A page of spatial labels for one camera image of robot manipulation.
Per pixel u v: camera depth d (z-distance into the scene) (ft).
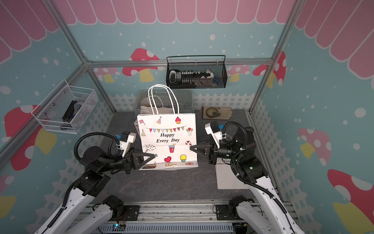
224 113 3.86
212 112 3.95
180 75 2.93
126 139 1.68
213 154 1.61
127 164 1.65
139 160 1.78
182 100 3.23
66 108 2.38
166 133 1.73
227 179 2.78
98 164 1.59
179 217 2.43
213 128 1.59
